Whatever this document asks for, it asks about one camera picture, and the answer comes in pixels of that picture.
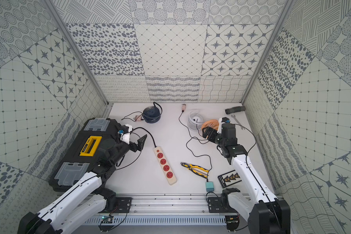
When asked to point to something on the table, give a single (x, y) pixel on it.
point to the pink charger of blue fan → (139, 118)
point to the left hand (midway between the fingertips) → (135, 129)
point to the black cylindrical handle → (234, 109)
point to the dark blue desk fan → (152, 114)
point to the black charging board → (228, 179)
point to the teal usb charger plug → (209, 186)
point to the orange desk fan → (211, 123)
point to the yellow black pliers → (197, 170)
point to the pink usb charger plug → (183, 107)
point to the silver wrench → (234, 116)
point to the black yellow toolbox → (83, 156)
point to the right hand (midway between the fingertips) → (208, 133)
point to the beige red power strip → (165, 165)
